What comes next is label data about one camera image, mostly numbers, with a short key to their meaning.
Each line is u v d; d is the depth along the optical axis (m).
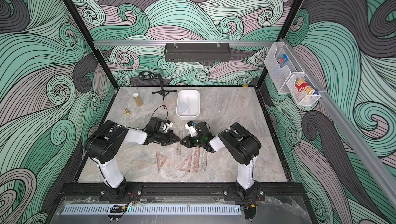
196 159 0.84
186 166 0.82
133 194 0.71
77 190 0.74
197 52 0.96
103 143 0.50
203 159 0.84
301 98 0.66
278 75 0.83
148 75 0.94
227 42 0.92
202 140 0.76
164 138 0.83
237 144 0.50
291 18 0.83
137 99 1.04
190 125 0.86
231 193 0.73
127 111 1.04
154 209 0.70
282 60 0.83
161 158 0.85
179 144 0.89
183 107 1.07
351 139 0.50
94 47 0.96
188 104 1.10
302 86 0.66
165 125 0.92
